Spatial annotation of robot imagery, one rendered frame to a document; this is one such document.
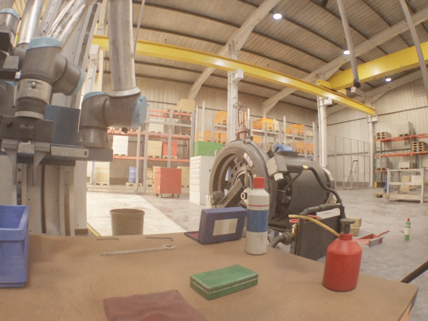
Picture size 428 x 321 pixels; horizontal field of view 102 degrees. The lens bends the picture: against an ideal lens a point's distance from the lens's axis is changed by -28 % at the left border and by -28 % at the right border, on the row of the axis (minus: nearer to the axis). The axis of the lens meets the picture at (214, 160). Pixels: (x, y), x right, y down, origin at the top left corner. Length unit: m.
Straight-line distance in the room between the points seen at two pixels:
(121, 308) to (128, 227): 1.62
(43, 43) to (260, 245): 0.78
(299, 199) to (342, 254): 1.48
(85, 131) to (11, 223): 0.59
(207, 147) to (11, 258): 8.91
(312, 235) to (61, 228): 1.24
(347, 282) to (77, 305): 0.50
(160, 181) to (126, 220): 5.05
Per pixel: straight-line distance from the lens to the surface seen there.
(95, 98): 1.20
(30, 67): 0.61
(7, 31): 0.70
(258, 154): 1.63
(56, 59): 0.65
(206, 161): 5.66
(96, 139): 1.14
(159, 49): 9.87
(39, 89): 0.59
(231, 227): 0.83
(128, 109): 1.09
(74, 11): 1.01
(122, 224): 2.00
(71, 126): 1.30
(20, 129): 0.56
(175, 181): 7.16
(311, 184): 2.05
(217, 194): 1.88
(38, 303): 0.47
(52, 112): 1.30
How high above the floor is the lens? 0.70
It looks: 4 degrees up
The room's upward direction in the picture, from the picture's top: 2 degrees clockwise
